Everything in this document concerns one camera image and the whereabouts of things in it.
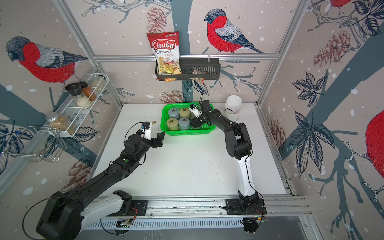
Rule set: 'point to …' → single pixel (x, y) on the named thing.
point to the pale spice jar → (98, 83)
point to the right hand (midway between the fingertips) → (195, 119)
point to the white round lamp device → (233, 105)
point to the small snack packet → (198, 79)
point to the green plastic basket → (164, 117)
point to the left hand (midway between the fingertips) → (159, 127)
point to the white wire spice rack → (77, 115)
